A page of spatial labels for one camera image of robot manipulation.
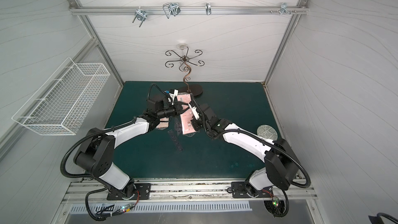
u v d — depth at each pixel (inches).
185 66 37.7
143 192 28.8
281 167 16.7
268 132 36.3
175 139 35.9
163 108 28.5
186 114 31.6
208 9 30.8
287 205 27.7
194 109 27.8
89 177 19.3
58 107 26.5
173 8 30.1
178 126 38.4
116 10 48.3
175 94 31.3
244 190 25.6
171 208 27.6
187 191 29.8
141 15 29.8
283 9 30.1
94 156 17.6
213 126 23.9
